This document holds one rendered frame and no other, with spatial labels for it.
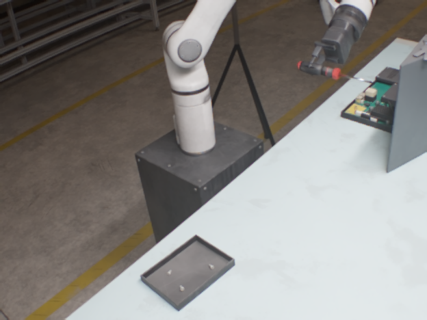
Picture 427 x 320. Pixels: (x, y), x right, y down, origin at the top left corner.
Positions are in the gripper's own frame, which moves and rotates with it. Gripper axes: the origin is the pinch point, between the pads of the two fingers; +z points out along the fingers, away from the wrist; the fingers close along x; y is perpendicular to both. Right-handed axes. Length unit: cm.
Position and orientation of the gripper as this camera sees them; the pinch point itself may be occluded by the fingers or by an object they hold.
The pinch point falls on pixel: (310, 71)
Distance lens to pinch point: 96.1
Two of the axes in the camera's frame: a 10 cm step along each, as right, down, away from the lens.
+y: 7.7, 2.9, -5.7
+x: 3.8, 5.1, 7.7
